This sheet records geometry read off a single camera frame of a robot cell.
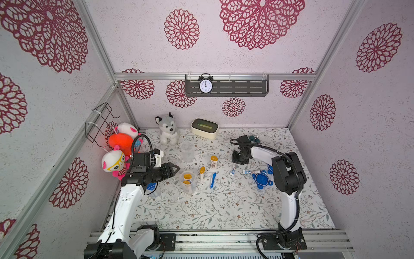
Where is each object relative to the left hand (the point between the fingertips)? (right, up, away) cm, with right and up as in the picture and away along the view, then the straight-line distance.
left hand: (175, 171), depth 79 cm
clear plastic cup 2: (+6, -12, +6) cm, 15 cm away
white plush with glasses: (-30, +5, 0) cm, 30 cm away
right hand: (+32, +4, +24) cm, 40 cm away
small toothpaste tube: (+31, -4, +17) cm, 36 cm away
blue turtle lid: (+48, -8, +15) cm, 50 cm away
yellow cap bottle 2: (+6, -6, +1) cm, 8 cm away
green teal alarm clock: (+46, +16, +25) cm, 55 cm away
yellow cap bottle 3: (+13, -1, +7) cm, 15 cm away
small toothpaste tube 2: (+39, -4, +18) cm, 43 cm away
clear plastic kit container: (-7, -6, -12) cm, 15 cm away
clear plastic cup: (+3, +10, +24) cm, 26 cm away
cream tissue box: (+14, +24, +34) cm, 44 cm away
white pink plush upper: (-31, +22, +15) cm, 41 cm away
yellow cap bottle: (+6, -4, +4) cm, 8 cm away
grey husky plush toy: (-8, +20, +23) cm, 32 cm away
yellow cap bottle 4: (+20, +5, +11) cm, 23 cm away
